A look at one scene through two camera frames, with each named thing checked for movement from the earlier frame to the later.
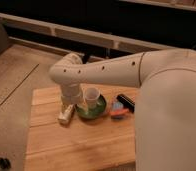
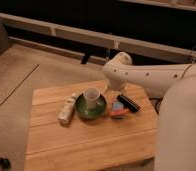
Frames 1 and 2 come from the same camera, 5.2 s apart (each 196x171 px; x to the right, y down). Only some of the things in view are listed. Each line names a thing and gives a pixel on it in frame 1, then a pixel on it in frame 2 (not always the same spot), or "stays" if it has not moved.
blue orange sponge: (118, 109) stays
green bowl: (92, 114) stays
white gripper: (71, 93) -> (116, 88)
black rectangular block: (127, 102) stays
